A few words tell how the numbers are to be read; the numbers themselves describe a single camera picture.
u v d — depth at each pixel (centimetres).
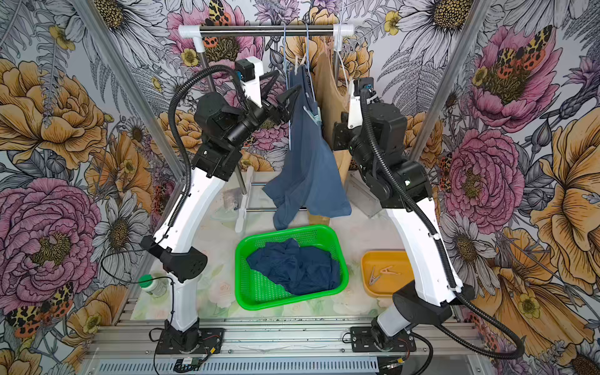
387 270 88
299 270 81
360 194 101
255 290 85
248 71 45
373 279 85
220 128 47
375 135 34
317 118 62
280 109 52
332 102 63
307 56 77
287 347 74
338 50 64
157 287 79
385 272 88
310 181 73
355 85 45
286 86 54
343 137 49
